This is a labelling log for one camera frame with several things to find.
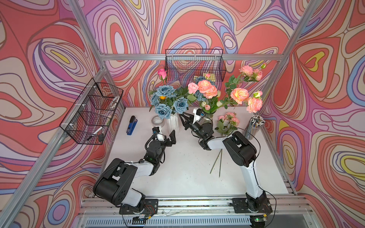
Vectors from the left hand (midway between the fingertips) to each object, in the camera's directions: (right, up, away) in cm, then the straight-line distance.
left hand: (170, 131), depth 86 cm
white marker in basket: (-38, 0, -13) cm, 40 cm away
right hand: (+6, +9, +1) cm, 11 cm away
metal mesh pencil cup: (+54, +5, +2) cm, 54 cm away
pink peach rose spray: (+48, +6, +19) cm, 51 cm away
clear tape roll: (-13, +6, +23) cm, 27 cm away
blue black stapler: (-31, +5, +23) cm, 38 cm away
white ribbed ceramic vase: (+2, +5, +5) cm, 7 cm away
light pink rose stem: (+39, +2, +18) cm, 43 cm away
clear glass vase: (+25, +8, +7) cm, 27 cm away
